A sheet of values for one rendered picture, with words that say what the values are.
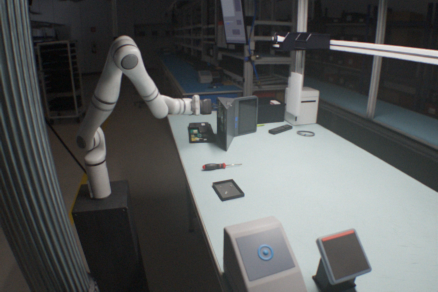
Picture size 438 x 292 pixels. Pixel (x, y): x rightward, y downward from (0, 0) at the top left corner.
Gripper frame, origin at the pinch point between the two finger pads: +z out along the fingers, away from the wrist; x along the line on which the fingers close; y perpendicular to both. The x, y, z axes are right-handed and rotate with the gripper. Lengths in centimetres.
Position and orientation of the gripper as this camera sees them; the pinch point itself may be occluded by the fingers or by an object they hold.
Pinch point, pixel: (221, 106)
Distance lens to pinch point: 136.6
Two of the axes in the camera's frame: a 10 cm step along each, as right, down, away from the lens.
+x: 0.6, 10.0, 0.0
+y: -6.8, 0.4, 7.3
